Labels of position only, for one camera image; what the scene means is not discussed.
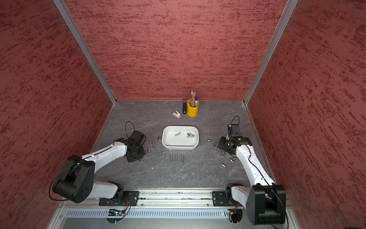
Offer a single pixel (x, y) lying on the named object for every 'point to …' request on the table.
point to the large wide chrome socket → (223, 153)
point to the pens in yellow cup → (194, 99)
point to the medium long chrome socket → (153, 144)
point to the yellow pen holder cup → (192, 110)
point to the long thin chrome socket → (171, 158)
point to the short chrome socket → (159, 139)
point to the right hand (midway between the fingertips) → (220, 147)
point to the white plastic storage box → (180, 138)
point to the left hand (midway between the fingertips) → (140, 158)
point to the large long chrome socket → (148, 149)
